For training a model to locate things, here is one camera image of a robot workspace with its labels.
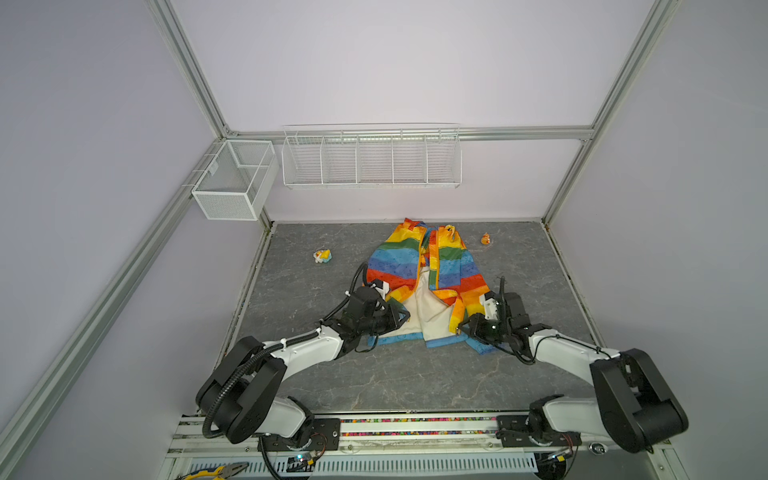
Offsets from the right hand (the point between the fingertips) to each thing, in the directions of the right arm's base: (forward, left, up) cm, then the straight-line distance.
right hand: (462, 328), depth 89 cm
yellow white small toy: (+26, +47, +2) cm, 54 cm away
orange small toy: (+36, -13, 0) cm, 39 cm away
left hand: (-1, +16, +8) cm, 17 cm away
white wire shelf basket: (+48, +28, +29) cm, 63 cm away
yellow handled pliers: (-35, +62, 0) cm, 72 cm away
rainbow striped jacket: (+20, +9, +1) cm, 22 cm away
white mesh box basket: (+41, +74, +23) cm, 87 cm away
